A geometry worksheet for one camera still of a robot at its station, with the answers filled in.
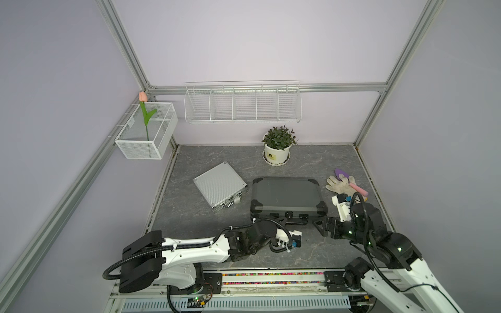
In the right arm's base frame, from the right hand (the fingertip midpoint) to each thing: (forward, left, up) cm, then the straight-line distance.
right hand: (320, 220), depth 71 cm
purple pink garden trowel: (+36, -23, -19) cm, 46 cm away
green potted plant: (+43, +11, 0) cm, 45 cm away
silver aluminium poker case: (+24, +41, -14) cm, 50 cm away
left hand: (+2, +13, -2) cm, 13 cm away
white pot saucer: (+41, +12, -18) cm, 46 cm away
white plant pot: (+42, +13, -11) cm, 45 cm away
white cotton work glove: (+26, -21, -17) cm, 38 cm away
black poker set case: (+17, +9, -12) cm, 23 cm away
